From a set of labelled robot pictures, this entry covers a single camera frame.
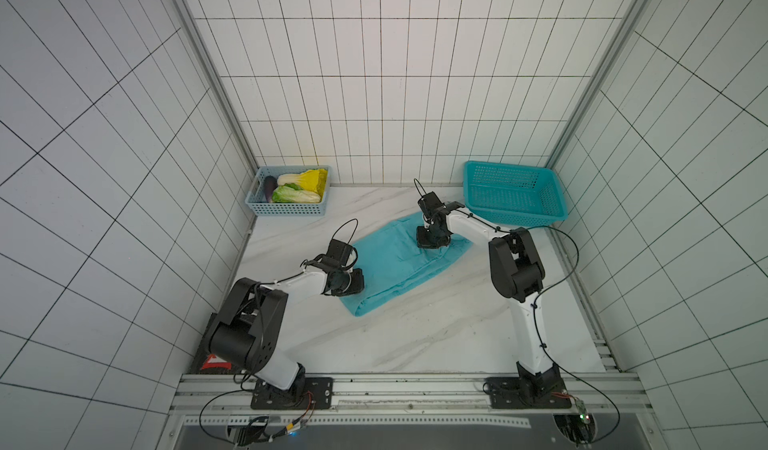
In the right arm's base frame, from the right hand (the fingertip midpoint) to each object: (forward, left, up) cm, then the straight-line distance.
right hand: (412, 245), depth 102 cm
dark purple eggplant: (+20, +56, +7) cm, 60 cm away
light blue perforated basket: (+13, +59, +5) cm, 61 cm away
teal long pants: (-8, +6, +2) cm, 10 cm away
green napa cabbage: (+14, +45, +9) cm, 48 cm away
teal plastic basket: (+27, -40, -1) cm, 49 cm away
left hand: (-18, +16, 0) cm, 24 cm away
